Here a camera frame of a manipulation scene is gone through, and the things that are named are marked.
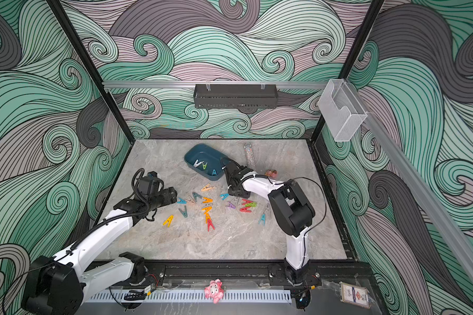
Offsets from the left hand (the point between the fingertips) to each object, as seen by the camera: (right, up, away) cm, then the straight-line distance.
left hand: (169, 192), depth 84 cm
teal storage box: (+12, +13, +26) cm, 31 cm away
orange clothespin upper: (+15, -6, +10) cm, 19 cm away
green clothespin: (+12, +10, +22) cm, 28 cm away
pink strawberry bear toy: (+49, +7, +17) cm, 52 cm away
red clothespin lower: (+18, -14, +1) cm, 23 cm away
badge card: (+71, -34, -16) cm, 80 cm away
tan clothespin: (+15, 0, +13) cm, 20 cm away
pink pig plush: (+21, -31, -17) cm, 42 cm away
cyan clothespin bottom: (+18, +7, +19) cm, 27 cm away
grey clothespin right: (+45, -9, +5) cm, 46 cm away
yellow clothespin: (-1, -14, +2) cm, 14 cm away
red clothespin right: (+35, -6, +9) cm, 36 cm away
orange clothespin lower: (+16, -12, +4) cm, 21 cm away
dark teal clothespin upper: (+10, -4, +11) cm, 15 cm away
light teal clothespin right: (+42, -13, +3) cm, 44 cm away
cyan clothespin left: (+3, -6, +8) cm, 10 cm away
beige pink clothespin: (+7, -6, +8) cm, 12 cm away
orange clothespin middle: (+16, -9, +6) cm, 19 cm away
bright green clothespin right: (+37, -8, +8) cm, 39 cm away
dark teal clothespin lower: (+5, -10, +6) cm, 13 cm away
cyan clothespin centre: (+24, -4, +11) cm, 26 cm away
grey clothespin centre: (+30, -6, +8) cm, 31 cm away
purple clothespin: (+27, -8, +8) cm, 29 cm away
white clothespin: (+8, +12, +23) cm, 27 cm away
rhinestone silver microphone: (+37, +20, +27) cm, 50 cm away
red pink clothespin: (+34, -9, +6) cm, 35 cm away
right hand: (+29, -2, +10) cm, 31 cm away
